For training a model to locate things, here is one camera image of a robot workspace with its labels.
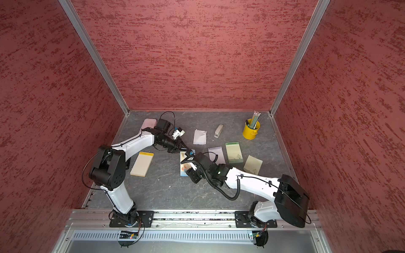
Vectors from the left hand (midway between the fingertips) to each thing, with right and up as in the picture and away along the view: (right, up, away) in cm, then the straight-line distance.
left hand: (187, 152), depth 85 cm
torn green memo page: (+39, -9, +7) cm, 40 cm away
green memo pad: (+28, -2, +12) cm, 31 cm away
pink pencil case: (-32, +17, +27) cm, 46 cm away
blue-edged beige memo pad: (-1, -7, -6) cm, 9 cm away
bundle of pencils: (+42, +18, +13) cm, 47 cm away
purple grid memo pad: (+19, -1, +12) cm, 22 cm away
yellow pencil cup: (+39, +10, +15) cm, 43 cm away
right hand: (+3, -9, -6) cm, 12 cm away
